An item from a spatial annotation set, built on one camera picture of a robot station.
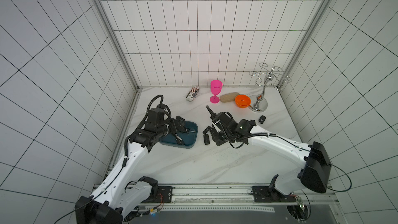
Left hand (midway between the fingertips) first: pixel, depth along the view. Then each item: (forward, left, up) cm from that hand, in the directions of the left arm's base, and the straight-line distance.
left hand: (176, 126), depth 78 cm
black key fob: (+15, -53, -16) cm, 58 cm away
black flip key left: (0, -16, -16) cm, 22 cm away
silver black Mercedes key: (+7, -16, -16) cm, 24 cm away
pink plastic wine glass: (+32, -23, -3) cm, 39 cm away
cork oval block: (+32, -33, -14) cm, 48 cm away
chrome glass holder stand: (+29, -55, -16) cm, 64 cm away
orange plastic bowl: (+29, -42, -14) cm, 53 cm away
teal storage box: (0, -6, -16) cm, 17 cm away
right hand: (-1, -20, -5) cm, 21 cm away
